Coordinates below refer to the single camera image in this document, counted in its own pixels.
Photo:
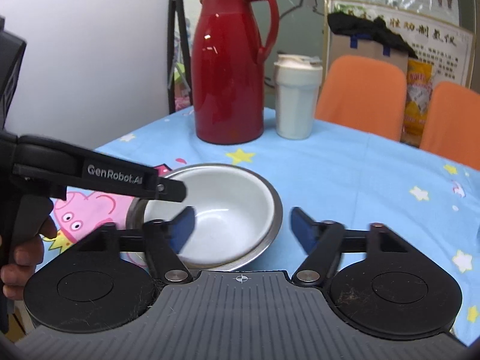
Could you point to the left orange chair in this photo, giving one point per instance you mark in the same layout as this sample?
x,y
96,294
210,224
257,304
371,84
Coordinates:
x,y
365,94

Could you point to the orange chair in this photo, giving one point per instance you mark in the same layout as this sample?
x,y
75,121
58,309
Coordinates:
x,y
452,128
365,94

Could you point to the white plastic tumbler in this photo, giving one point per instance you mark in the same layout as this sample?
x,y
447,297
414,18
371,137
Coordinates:
x,y
297,80

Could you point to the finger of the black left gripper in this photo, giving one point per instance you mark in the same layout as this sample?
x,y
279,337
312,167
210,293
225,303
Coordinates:
x,y
69,165

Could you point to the person's hand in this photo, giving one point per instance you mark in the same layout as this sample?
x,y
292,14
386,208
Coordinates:
x,y
27,256

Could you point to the cardboard box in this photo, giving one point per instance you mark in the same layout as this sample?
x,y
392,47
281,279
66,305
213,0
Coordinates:
x,y
340,45

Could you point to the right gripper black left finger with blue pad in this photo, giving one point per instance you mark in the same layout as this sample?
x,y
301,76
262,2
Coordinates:
x,y
163,241

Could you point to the black cloth on box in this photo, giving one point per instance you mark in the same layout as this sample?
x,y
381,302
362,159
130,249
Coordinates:
x,y
344,24

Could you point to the cartoon pig blue tablecloth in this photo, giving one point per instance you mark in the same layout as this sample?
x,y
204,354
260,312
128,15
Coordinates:
x,y
350,177

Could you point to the white poster board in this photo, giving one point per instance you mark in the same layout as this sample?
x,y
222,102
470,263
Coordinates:
x,y
446,46

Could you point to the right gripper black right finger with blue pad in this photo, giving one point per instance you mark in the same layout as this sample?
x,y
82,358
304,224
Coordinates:
x,y
321,242

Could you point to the right orange chair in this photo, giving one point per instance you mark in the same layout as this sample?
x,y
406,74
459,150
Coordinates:
x,y
452,128

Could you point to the stainless steel bowl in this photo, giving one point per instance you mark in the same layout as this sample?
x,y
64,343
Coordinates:
x,y
275,209

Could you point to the red thermos jug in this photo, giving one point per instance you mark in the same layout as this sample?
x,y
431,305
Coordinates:
x,y
231,44

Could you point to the yellow snack bag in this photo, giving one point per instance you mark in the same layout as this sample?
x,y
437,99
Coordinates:
x,y
419,88

